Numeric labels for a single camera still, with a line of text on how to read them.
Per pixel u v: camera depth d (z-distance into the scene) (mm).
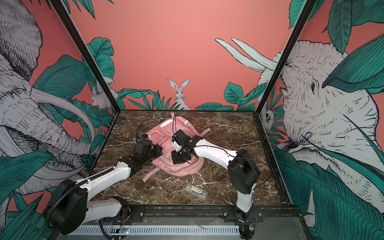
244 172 464
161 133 982
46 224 385
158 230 701
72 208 404
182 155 716
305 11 706
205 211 776
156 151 774
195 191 802
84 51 834
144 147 650
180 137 674
